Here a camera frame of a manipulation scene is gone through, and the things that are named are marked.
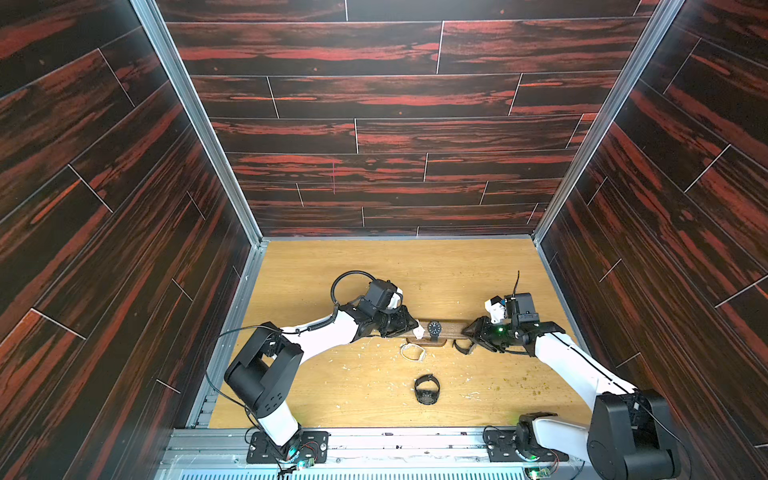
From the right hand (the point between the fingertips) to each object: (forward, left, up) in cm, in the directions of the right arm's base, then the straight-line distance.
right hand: (471, 332), depth 88 cm
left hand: (-1, +15, +5) cm, 16 cm away
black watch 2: (-18, +14, -2) cm, 23 cm away
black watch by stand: (-1, +4, -5) cm, 7 cm away
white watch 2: (-7, +15, -3) cm, 17 cm away
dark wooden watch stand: (-1, +7, +2) cm, 7 cm away
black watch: (0, +11, +2) cm, 12 cm away
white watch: (-2, +16, +3) cm, 17 cm away
